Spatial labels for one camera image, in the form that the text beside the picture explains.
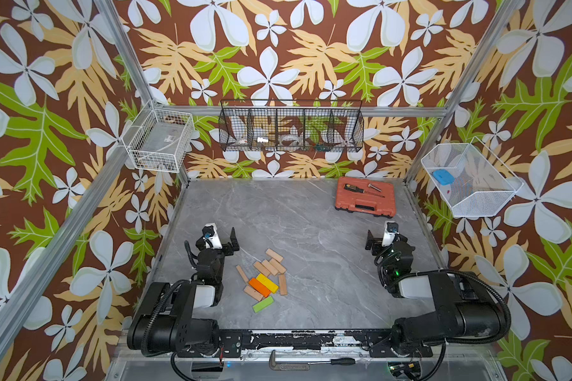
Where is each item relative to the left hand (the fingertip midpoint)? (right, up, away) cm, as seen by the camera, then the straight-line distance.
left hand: (220, 228), depth 87 cm
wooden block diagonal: (+23, -21, -1) cm, 31 cm away
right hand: (+62, -1, +4) cm, 62 cm away
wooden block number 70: (+15, -16, +3) cm, 23 cm away
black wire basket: (+27, +42, +9) cm, 50 cm away
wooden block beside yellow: (+21, -15, +3) cm, 26 cm away
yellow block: (+19, -21, -2) cm, 28 cm away
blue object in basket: (+83, +19, 0) cm, 85 cm away
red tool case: (+62, +13, +21) cm, 67 cm away
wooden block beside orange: (+13, -23, -3) cm, 27 cm away
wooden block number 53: (+18, -16, +3) cm, 24 cm away
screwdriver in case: (+57, +16, +20) cm, 63 cm away
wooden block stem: (+8, -17, 0) cm, 19 cm away
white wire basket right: (+90, +18, -4) cm, 92 cm away
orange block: (+15, -21, -3) cm, 26 cm away
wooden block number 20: (+19, -11, +7) cm, 23 cm away
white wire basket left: (-23, +33, -1) cm, 40 cm away
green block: (+16, -26, -5) cm, 31 cm away
